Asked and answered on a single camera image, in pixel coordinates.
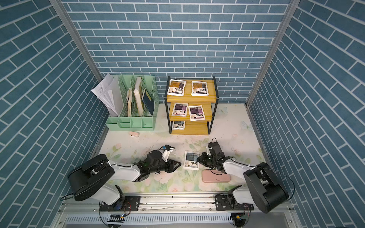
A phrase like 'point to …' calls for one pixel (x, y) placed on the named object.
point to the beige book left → (129, 101)
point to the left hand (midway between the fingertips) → (181, 166)
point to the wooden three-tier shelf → (190, 105)
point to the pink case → (215, 175)
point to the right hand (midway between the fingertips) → (197, 159)
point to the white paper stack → (109, 90)
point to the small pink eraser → (134, 134)
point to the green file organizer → (135, 122)
